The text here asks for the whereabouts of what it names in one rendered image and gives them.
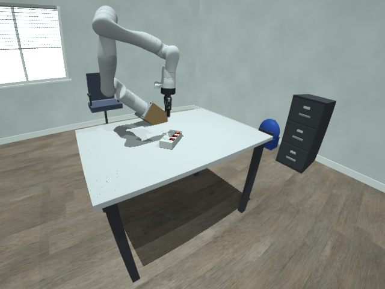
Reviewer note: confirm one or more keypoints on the white power strip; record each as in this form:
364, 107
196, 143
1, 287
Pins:
170, 140

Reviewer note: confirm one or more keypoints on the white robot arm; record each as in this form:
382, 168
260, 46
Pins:
105, 25

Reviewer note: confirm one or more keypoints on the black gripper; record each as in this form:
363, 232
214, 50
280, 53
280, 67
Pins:
168, 99

